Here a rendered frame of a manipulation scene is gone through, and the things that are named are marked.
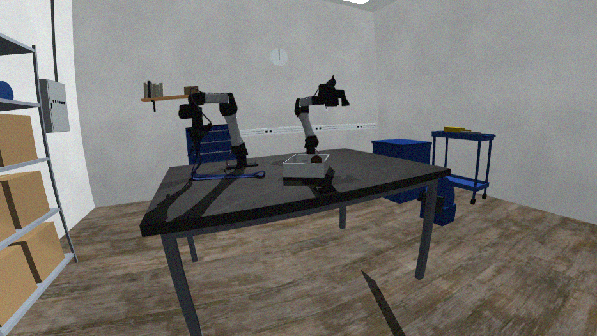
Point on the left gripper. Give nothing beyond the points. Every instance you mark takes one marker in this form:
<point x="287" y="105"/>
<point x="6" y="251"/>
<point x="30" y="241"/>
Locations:
<point x="331" y="98"/>

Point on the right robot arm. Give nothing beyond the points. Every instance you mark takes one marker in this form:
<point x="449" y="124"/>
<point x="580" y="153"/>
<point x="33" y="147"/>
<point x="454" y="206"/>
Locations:
<point x="228" y="110"/>

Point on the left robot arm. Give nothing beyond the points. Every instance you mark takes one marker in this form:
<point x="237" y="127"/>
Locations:
<point x="302" y="112"/>

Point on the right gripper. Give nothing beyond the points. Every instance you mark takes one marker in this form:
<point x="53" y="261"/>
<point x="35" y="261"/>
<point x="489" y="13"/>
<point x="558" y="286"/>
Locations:
<point x="195" y="122"/>

